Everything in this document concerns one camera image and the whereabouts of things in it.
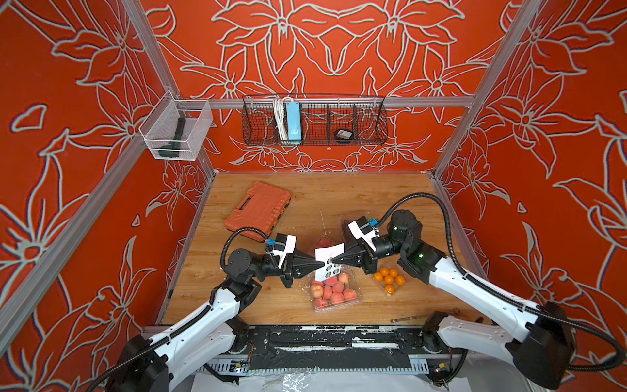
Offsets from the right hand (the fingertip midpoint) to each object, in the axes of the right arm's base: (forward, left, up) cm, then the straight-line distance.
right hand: (334, 258), depth 60 cm
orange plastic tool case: (+34, +28, -23) cm, 50 cm away
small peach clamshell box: (+19, +1, -27) cm, 33 cm away
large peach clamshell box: (0, -2, -26) cm, 26 cm away
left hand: (-2, +3, 0) cm, 4 cm away
